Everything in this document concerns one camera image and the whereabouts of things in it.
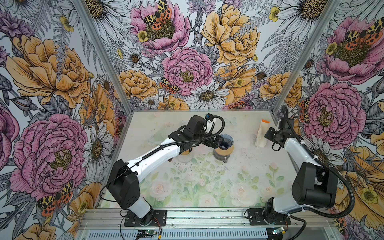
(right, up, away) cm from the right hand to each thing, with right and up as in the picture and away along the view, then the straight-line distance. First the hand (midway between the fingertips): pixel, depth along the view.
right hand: (269, 137), depth 91 cm
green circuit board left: (-65, -43, -19) cm, 80 cm away
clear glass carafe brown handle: (-50, -13, +6) cm, 52 cm away
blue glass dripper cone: (-25, -3, -1) cm, 25 cm away
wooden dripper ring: (-29, -8, -4) cm, 30 cm away
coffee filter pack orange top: (-1, -3, +9) cm, 10 cm away
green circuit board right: (-5, -42, -19) cm, 47 cm away
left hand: (-34, -1, -12) cm, 36 cm away
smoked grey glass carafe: (-28, -12, +1) cm, 31 cm away
